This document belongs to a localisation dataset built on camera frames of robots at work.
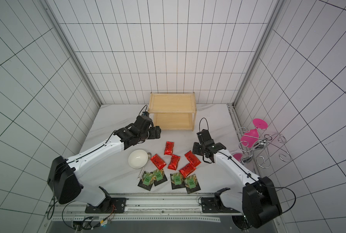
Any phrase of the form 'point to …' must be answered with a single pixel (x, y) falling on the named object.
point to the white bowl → (137, 158)
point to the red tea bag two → (168, 148)
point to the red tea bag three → (174, 162)
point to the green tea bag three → (177, 180)
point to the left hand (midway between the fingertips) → (152, 133)
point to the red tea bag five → (187, 170)
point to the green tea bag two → (159, 176)
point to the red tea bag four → (158, 161)
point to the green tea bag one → (147, 180)
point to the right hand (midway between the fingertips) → (191, 148)
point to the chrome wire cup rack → (260, 143)
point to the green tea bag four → (191, 184)
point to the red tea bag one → (192, 158)
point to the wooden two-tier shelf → (174, 111)
